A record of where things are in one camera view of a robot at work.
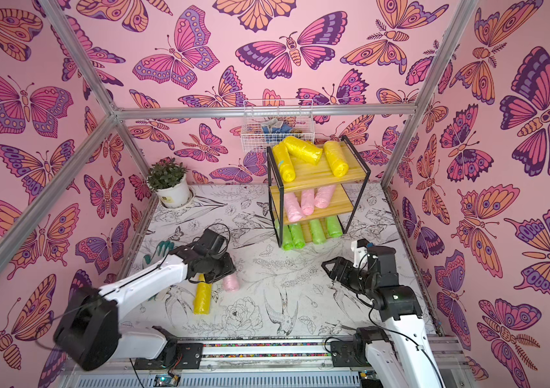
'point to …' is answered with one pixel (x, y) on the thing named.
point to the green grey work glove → (162, 250)
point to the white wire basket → (259, 132)
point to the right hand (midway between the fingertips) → (330, 267)
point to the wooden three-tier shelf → (344, 200)
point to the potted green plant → (168, 179)
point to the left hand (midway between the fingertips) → (237, 267)
